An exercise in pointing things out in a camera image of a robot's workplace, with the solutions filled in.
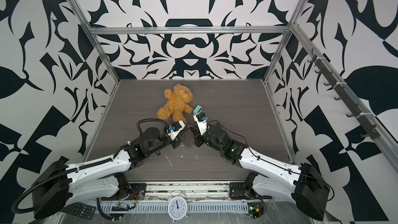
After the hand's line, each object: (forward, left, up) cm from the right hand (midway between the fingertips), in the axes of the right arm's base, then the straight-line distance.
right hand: (191, 126), depth 74 cm
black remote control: (-31, +49, -17) cm, 60 cm away
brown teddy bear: (+22, +10, -11) cm, 26 cm away
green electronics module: (-31, -28, -22) cm, 47 cm away
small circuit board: (-29, +32, -21) cm, 48 cm away
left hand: (0, +2, +1) cm, 2 cm away
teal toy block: (+20, -3, -15) cm, 25 cm away
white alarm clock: (-29, +6, -17) cm, 34 cm away
